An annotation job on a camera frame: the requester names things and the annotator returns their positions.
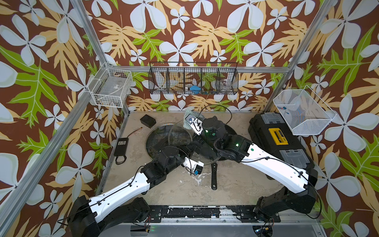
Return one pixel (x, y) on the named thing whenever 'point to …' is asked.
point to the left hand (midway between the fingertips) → (192, 140)
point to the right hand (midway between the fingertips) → (195, 122)
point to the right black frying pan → (229, 130)
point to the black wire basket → (196, 78)
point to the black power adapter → (121, 148)
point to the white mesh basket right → (303, 111)
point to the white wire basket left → (111, 86)
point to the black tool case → (270, 133)
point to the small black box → (148, 121)
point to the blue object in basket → (195, 89)
